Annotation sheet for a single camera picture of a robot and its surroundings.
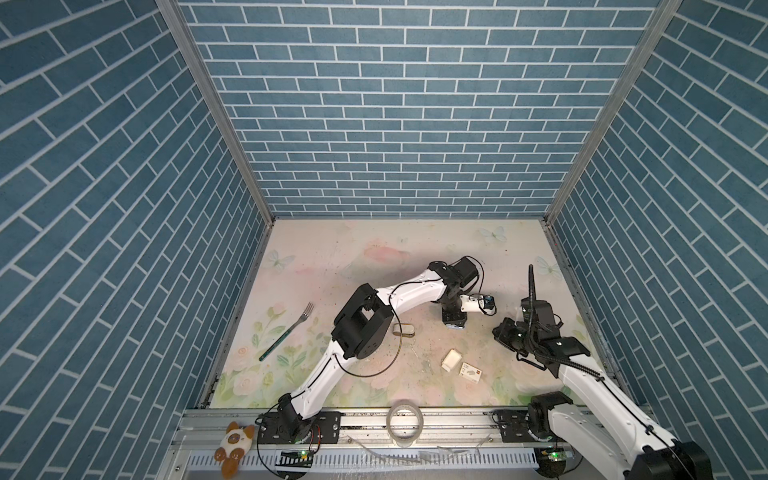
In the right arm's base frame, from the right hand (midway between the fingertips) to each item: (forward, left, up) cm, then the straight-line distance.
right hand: (490, 326), depth 85 cm
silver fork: (+2, +57, -5) cm, 57 cm away
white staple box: (-11, +6, -6) cm, 14 cm away
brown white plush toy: (-34, +62, -2) cm, 71 cm away
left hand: (+4, +8, -4) cm, 10 cm away
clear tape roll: (-24, +23, -8) cm, 35 cm away
